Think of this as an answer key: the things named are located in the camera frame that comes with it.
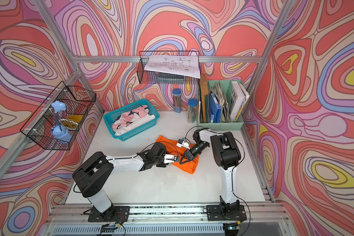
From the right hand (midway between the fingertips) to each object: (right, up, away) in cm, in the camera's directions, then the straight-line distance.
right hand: (184, 165), depth 87 cm
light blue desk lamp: (-58, +21, -21) cm, 66 cm away
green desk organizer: (+27, +50, +14) cm, 58 cm away
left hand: (-9, +6, +5) cm, 12 cm away
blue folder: (+21, +33, +6) cm, 39 cm away
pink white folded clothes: (-39, +29, +23) cm, 53 cm away
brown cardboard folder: (+12, +45, -1) cm, 47 cm away
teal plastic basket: (-55, +30, +20) cm, 65 cm away
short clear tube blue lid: (+7, +35, +16) cm, 39 cm away
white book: (+36, +43, +6) cm, 57 cm away
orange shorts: (+4, 0, -3) cm, 5 cm away
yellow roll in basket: (-56, +26, -17) cm, 64 cm away
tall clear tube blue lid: (-4, +43, +24) cm, 49 cm away
